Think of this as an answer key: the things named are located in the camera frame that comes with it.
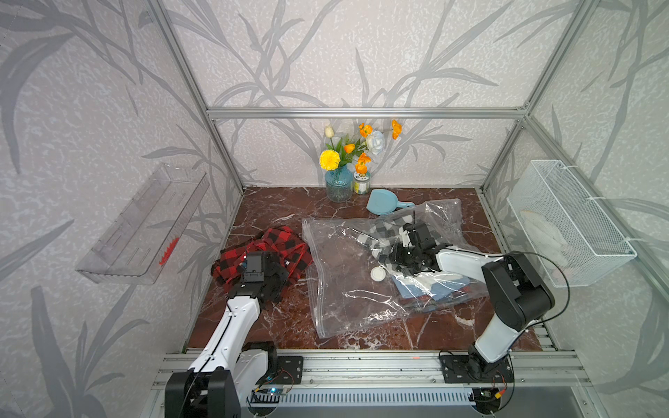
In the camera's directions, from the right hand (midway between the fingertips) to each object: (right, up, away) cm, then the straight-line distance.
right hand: (388, 254), depth 95 cm
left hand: (-35, -4, -10) cm, 36 cm away
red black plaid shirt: (-37, +3, -2) cm, 37 cm away
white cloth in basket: (+45, +7, -19) cm, 49 cm away
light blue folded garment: (+16, -10, -11) cm, 22 cm away
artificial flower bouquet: (-19, +37, -2) cm, 42 cm away
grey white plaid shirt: (-3, +7, +2) cm, 7 cm away
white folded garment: (+11, -6, -11) cm, 17 cm away
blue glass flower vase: (-19, +28, +16) cm, 37 cm away
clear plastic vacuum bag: (-9, -6, -4) cm, 11 cm away
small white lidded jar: (-9, +28, +20) cm, 36 cm away
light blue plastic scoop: (0, +20, +21) cm, 29 cm away
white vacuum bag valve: (-4, -6, -4) cm, 9 cm away
